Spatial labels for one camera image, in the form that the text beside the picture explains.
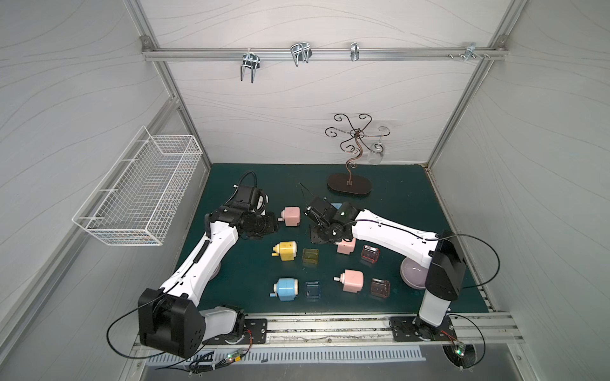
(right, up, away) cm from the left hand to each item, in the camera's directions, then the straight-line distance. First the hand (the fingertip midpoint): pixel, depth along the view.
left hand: (275, 226), depth 80 cm
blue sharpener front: (+4, -19, -5) cm, 21 cm away
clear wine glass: (+41, +29, +24) cm, 56 cm away
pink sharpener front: (+26, -18, -2) cm, 32 cm away
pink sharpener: (+25, -8, +6) cm, 27 cm away
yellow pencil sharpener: (+3, -9, +4) cm, 11 cm away
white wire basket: (-39, +10, -11) cm, 41 cm away
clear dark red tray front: (+36, -22, +2) cm, 43 cm away
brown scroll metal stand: (+32, +15, +31) cm, 47 cm away
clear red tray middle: (+35, -12, +10) cm, 39 cm away
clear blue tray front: (+13, -23, +2) cm, 26 cm away
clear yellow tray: (+12, -14, +10) cm, 21 cm away
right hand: (+13, -3, +1) cm, 14 cm away
